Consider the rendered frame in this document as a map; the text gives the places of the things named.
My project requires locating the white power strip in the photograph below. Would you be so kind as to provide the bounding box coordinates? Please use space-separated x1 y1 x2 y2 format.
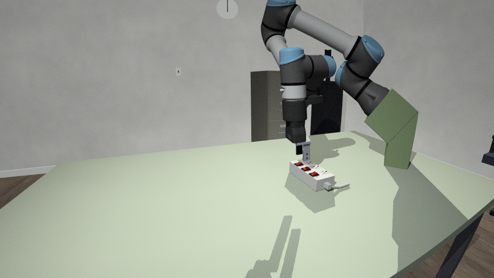
289 159 350 191

